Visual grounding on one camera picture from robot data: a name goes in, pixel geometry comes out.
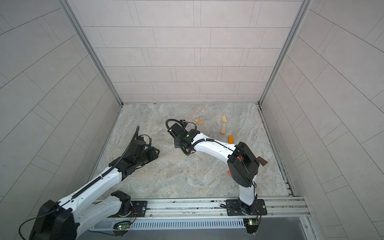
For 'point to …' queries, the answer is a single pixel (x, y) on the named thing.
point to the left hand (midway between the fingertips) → (162, 150)
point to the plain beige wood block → (223, 130)
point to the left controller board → (123, 225)
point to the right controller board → (252, 225)
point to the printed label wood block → (199, 121)
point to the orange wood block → (229, 172)
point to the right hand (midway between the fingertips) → (179, 142)
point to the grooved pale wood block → (224, 119)
